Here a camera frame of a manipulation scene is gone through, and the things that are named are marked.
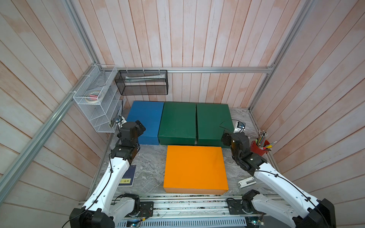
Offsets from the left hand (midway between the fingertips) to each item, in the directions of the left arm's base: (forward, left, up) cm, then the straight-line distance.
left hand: (134, 126), depth 78 cm
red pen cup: (-6, -74, -15) cm, 76 cm away
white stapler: (-24, -64, -22) cm, 72 cm away
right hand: (-1, -54, -2) cm, 54 cm away
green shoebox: (+12, -25, -12) cm, 30 cm away
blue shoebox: (+23, -3, -14) cm, 27 cm away
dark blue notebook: (-22, +5, -23) cm, 32 cm away
